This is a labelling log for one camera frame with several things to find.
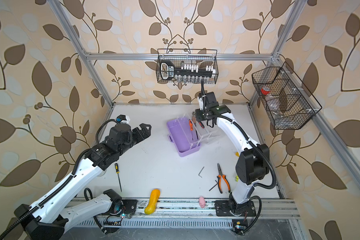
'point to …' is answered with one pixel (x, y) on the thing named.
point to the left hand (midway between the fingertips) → (146, 128)
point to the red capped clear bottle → (265, 90)
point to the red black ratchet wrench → (201, 124)
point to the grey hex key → (201, 170)
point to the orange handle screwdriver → (191, 127)
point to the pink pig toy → (202, 202)
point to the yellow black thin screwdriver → (117, 172)
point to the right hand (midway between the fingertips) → (200, 114)
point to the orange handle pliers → (219, 179)
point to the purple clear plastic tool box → (188, 134)
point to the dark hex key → (214, 186)
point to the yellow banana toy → (237, 178)
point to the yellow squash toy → (150, 207)
